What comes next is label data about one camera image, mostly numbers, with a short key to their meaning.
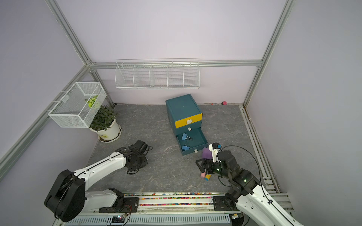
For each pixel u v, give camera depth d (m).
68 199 0.40
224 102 1.24
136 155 0.72
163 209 0.73
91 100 0.81
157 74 0.99
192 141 0.99
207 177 0.80
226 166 0.55
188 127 0.91
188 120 0.85
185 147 0.94
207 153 0.92
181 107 0.90
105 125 0.88
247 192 0.49
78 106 0.83
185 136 0.99
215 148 0.66
